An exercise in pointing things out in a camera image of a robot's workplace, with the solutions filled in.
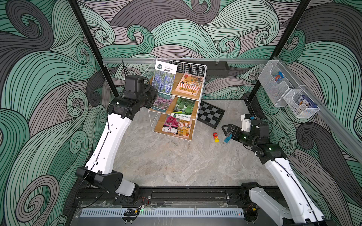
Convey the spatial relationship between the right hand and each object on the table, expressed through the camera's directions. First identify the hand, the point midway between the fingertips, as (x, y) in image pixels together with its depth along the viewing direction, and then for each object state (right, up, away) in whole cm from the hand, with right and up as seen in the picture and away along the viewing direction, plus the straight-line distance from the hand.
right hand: (229, 129), depth 75 cm
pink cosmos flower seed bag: (-37, +16, +11) cm, 42 cm away
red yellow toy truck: (-2, -8, +20) cm, 22 cm away
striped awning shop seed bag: (-24, -2, +26) cm, 35 cm away
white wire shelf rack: (-44, +5, +34) cm, 56 cm away
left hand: (-38, +22, -8) cm, 44 cm away
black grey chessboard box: (-3, +7, +32) cm, 33 cm away
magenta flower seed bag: (-33, 0, +28) cm, 44 cm away
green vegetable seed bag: (-25, +12, +7) cm, 28 cm away
